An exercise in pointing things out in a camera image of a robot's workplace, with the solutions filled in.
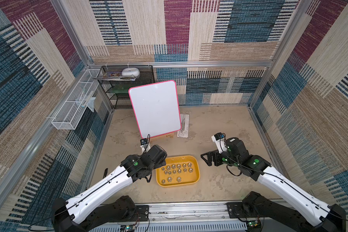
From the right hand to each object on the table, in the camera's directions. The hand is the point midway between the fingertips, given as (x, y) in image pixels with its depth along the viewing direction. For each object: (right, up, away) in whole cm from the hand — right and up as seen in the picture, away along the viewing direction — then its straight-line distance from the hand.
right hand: (207, 152), depth 76 cm
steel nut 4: (-15, -17, +7) cm, 23 cm away
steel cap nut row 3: (-18, -11, +13) cm, 25 cm away
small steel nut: (-24, -12, +12) cm, 30 cm away
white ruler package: (-10, +9, +28) cm, 31 cm away
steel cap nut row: (-15, -11, +13) cm, 22 cm away
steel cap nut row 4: (-17, -14, +11) cm, 24 cm away
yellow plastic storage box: (-10, -16, +7) cm, 20 cm away
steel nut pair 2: (-23, -18, +7) cm, 30 cm away
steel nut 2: (-8, -13, +11) cm, 18 cm away
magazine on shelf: (-56, +44, +15) cm, 73 cm away
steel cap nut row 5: (-20, -14, +11) cm, 27 cm away
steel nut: (-8, -10, +13) cm, 18 cm away
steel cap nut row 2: (-14, -13, +11) cm, 22 cm away
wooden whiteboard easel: (-20, +6, +23) cm, 31 cm away
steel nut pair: (-22, -14, +11) cm, 28 cm away
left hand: (-27, -3, 0) cm, 27 cm away
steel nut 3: (-21, -12, +13) cm, 27 cm away
